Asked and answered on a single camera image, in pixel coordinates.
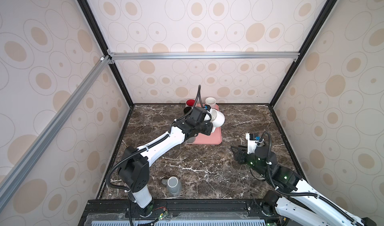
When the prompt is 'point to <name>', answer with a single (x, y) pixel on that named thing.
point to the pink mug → (210, 101)
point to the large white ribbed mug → (217, 118)
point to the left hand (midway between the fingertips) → (216, 124)
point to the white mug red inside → (190, 102)
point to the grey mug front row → (174, 185)
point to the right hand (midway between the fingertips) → (235, 146)
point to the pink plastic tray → (214, 138)
